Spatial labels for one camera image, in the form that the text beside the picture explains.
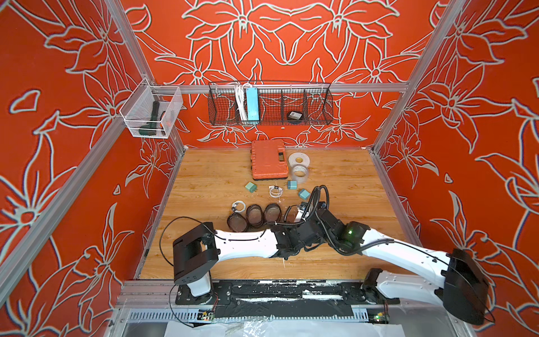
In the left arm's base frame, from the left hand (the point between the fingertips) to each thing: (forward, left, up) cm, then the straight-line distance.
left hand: (308, 225), depth 80 cm
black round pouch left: (+3, +30, -8) cm, 31 cm away
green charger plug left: (+22, +26, -7) cm, 34 cm away
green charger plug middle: (+24, +5, -7) cm, 26 cm away
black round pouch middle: (+7, +23, -8) cm, 25 cm away
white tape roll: (+43, +2, -9) cm, 44 cm away
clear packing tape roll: (+33, +1, -8) cm, 34 cm away
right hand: (-2, 0, -3) cm, 4 cm away
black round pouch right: (+10, +15, -10) cm, 20 cm away
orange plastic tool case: (+40, +19, -7) cm, 44 cm away
